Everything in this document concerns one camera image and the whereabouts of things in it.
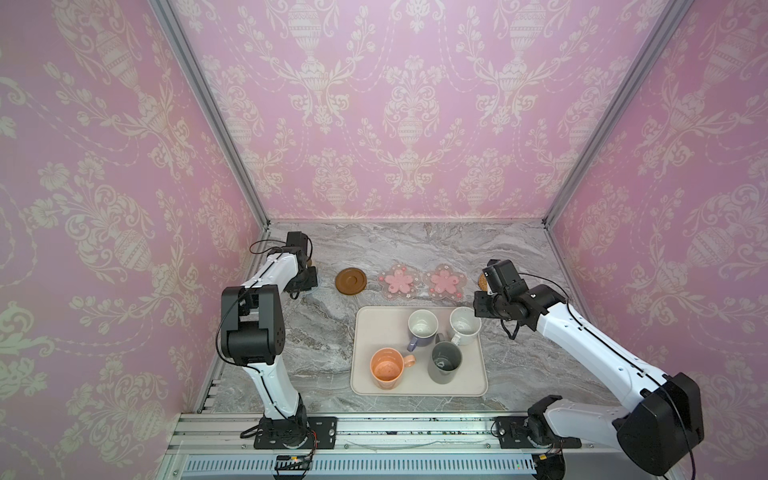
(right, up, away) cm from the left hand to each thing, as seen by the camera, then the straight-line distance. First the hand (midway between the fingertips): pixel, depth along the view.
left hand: (305, 284), depth 96 cm
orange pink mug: (+27, -22, -13) cm, 37 cm away
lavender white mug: (+37, -12, -6) cm, 40 cm away
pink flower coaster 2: (+46, 0, +7) cm, 47 cm away
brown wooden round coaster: (+14, 0, +6) cm, 16 cm away
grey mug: (+43, -20, -13) cm, 49 cm away
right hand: (+53, -3, -14) cm, 55 cm away
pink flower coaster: (+31, 0, +7) cm, 32 cm away
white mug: (+51, -12, -6) cm, 52 cm away
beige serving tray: (+23, -13, -4) cm, 27 cm away
